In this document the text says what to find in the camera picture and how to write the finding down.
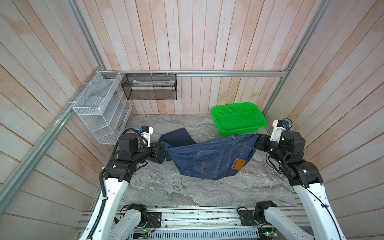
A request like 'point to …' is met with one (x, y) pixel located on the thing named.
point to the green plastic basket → (238, 118)
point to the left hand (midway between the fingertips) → (165, 149)
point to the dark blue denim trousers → (209, 159)
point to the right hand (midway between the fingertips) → (258, 134)
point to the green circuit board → (268, 232)
